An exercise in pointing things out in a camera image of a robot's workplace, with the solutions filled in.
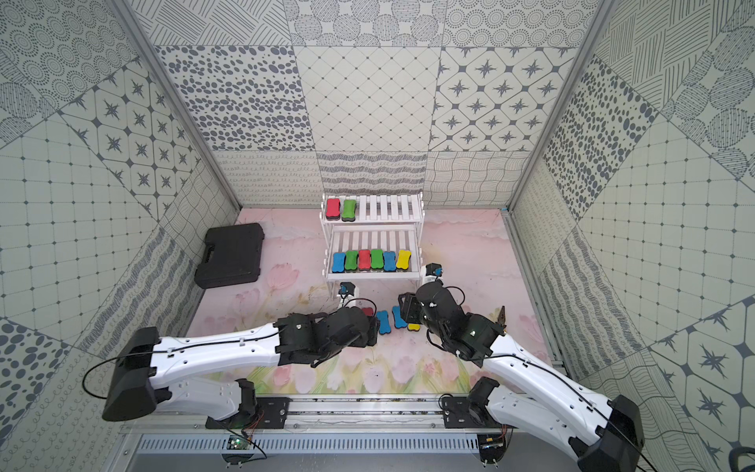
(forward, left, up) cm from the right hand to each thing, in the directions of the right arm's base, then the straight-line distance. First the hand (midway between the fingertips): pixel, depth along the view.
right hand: (406, 299), depth 76 cm
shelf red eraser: (+21, +21, +12) cm, 32 cm away
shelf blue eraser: (+12, +20, -2) cm, 24 cm away
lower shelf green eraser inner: (+15, +9, -3) cm, 18 cm away
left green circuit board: (-30, +42, -18) cm, 55 cm away
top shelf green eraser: (+22, +16, +12) cm, 30 cm away
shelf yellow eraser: (-1, -2, -16) cm, 16 cm away
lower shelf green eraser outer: (+13, +16, -2) cm, 21 cm away
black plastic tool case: (+22, +60, -11) cm, 65 cm away
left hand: (-5, +9, 0) cm, 10 cm away
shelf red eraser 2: (+15, +12, -3) cm, 19 cm away
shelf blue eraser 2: (+14, +5, -3) cm, 15 cm away
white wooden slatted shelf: (+24, +11, -4) cm, 27 cm away
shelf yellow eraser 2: (+15, +1, -3) cm, 15 cm away
